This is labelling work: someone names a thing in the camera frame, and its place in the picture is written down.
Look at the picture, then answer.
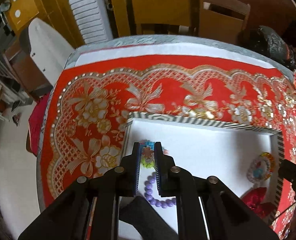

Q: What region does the purple bead bracelet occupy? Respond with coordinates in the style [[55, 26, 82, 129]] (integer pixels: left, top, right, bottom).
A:
[[143, 175, 176, 208]]

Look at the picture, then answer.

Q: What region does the yellow cabinet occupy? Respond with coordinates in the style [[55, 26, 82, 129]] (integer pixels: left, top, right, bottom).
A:
[[8, 0, 86, 48]]

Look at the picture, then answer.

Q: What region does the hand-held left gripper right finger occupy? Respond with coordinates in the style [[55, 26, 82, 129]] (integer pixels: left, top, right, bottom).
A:
[[154, 142, 279, 240]]

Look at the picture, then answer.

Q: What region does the red floral tablecloth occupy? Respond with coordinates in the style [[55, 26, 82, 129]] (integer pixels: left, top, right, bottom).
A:
[[42, 54, 296, 240]]

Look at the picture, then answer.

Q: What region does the brown wooden cabinet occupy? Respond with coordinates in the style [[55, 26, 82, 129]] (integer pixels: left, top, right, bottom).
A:
[[3, 40, 55, 95]]

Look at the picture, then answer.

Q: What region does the white appliance panel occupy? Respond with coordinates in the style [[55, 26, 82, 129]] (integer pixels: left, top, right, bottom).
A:
[[28, 17, 76, 85]]

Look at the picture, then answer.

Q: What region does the striped box with white inside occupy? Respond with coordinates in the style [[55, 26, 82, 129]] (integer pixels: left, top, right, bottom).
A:
[[118, 112, 286, 240]]

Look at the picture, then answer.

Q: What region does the red cloth pouch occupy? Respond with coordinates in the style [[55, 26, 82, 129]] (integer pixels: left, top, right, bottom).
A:
[[240, 187, 276, 218]]

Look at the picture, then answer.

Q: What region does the black plastic bag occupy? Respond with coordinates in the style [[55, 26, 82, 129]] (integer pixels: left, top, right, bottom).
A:
[[243, 25, 296, 69]]

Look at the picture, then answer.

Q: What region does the round colourful woven bracelet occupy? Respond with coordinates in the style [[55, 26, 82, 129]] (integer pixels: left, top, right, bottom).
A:
[[246, 152, 276, 182]]

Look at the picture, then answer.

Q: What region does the brown wooden chair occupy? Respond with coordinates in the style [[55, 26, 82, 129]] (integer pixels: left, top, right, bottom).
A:
[[197, 0, 252, 44]]

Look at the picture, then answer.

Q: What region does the black cloth pouch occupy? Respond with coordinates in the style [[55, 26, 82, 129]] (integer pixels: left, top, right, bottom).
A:
[[118, 195, 180, 240]]

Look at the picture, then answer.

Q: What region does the white ribbed panel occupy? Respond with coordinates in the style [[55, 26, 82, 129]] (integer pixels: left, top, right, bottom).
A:
[[62, 0, 113, 44]]

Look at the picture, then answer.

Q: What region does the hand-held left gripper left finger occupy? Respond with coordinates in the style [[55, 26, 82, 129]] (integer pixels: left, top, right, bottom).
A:
[[18, 142, 141, 240]]

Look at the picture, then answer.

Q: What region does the colourful flower bead bracelet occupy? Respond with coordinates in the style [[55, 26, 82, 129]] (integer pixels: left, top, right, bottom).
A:
[[139, 140, 170, 169]]

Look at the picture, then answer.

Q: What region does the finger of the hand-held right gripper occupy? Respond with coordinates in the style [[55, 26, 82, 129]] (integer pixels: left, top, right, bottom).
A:
[[278, 160, 296, 183]]

